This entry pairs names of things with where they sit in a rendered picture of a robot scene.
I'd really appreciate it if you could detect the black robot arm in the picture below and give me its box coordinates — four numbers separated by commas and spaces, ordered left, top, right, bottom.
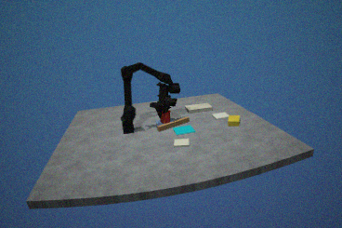
120, 62, 180, 134

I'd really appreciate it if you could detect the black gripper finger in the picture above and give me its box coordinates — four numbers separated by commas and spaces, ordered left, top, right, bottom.
163, 106, 171, 114
155, 108, 163, 118

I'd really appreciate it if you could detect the cream flat square tile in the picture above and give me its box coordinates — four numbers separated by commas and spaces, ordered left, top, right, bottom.
174, 139, 190, 148

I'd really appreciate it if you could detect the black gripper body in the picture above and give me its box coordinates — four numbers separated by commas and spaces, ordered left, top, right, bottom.
150, 93, 170, 108

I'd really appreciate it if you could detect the yellow rectangular block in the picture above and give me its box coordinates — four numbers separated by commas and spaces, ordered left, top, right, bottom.
228, 115, 240, 127

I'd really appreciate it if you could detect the red cup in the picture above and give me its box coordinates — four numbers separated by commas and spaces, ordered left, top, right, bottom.
160, 110, 170, 124

